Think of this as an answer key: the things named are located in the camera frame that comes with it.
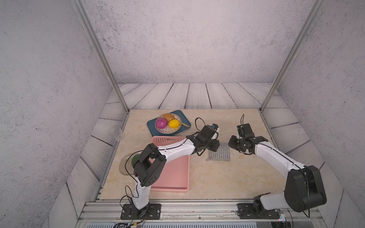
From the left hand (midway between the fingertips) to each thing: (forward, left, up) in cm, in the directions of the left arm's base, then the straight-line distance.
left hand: (221, 145), depth 85 cm
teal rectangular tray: (+26, +20, -11) cm, 35 cm away
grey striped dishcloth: (0, -3, -11) cm, 11 cm away
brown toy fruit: (+30, +33, -7) cm, 45 cm away
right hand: (+3, -7, -2) cm, 8 cm away
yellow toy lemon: (+24, +29, -8) cm, 38 cm away
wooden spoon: (+25, +21, -11) cm, 35 cm away
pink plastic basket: (-13, +28, -15) cm, 34 cm away
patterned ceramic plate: (+21, +34, -11) cm, 41 cm away
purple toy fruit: (+23, +38, -5) cm, 45 cm away
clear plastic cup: (+18, +70, -8) cm, 73 cm away
